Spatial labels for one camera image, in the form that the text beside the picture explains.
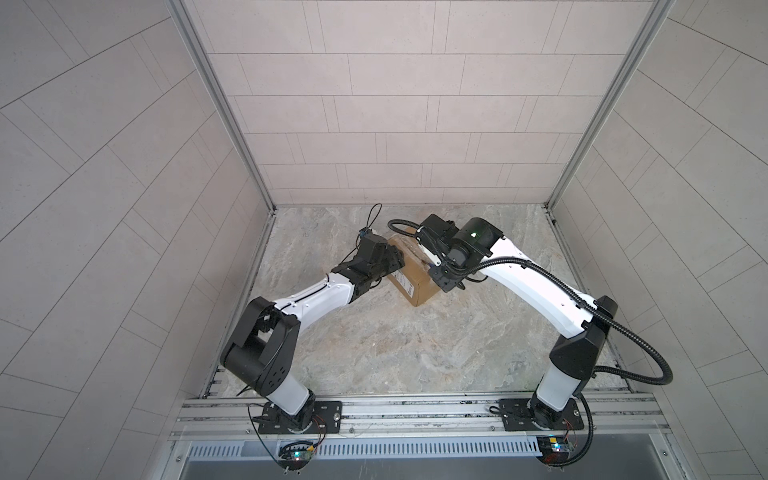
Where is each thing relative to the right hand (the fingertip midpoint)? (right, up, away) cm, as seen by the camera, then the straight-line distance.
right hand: (443, 279), depth 75 cm
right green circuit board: (+25, -38, -7) cm, 46 cm away
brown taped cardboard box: (-7, -1, +6) cm, 9 cm away
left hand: (-10, +6, +13) cm, 17 cm away
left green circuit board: (-34, -37, -10) cm, 51 cm away
